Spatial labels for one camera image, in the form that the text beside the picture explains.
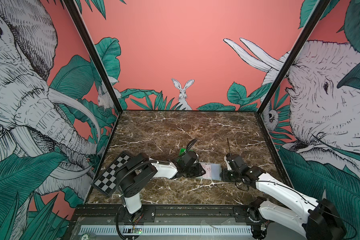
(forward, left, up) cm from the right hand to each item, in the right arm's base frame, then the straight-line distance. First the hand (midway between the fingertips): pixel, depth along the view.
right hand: (220, 173), depth 83 cm
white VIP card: (+5, +6, -5) cm, 9 cm away
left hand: (+2, +7, -1) cm, 7 cm away
